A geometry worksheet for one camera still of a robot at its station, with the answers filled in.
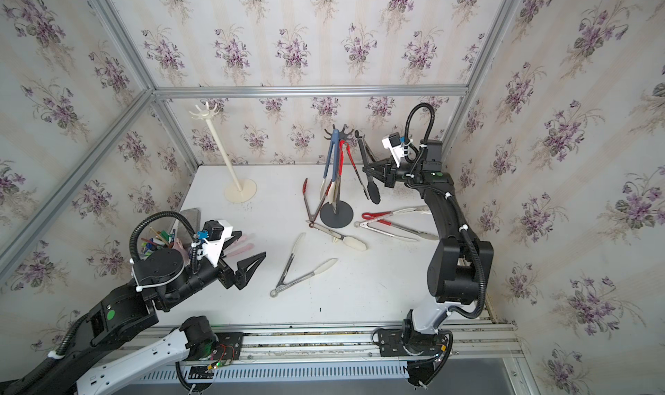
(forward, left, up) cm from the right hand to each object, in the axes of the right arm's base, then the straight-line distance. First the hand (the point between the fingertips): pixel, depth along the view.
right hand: (371, 169), depth 77 cm
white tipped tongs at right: (-2, -1, -29) cm, 29 cm away
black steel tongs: (+4, 0, +1) cm, 4 cm away
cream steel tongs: (-26, +28, -29) cm, 48 cm away
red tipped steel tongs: (+2, +20, -29) cm, 35 cm away
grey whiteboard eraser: (+1, +68, -29) cm, 74 cm away
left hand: (-26, +30, +1) cm, 40 cm away
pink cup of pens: (-15, +68, -19) cm, 73 cm away
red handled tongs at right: (+3, -4, -29) cm, 30 cm away
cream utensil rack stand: (+14, +54, -29) cm, 63 cm away
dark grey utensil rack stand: (+4, +8, -31) cm, 32 cm away
